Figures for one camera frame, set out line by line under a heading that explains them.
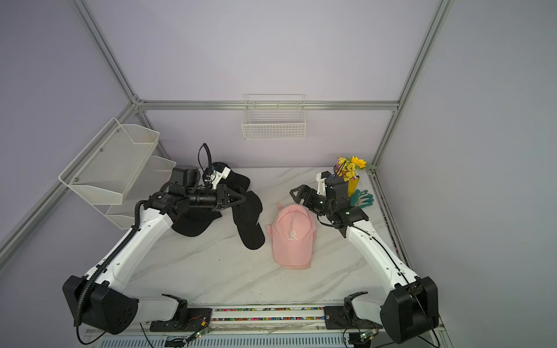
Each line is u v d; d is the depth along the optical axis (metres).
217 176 0.66
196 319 0.73
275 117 0.94
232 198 0.66
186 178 0.58
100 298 0.38
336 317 0.73
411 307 0.39
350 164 0.88
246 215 0.70
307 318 0.75
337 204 0.59
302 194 0.70
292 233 0.84
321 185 0.72
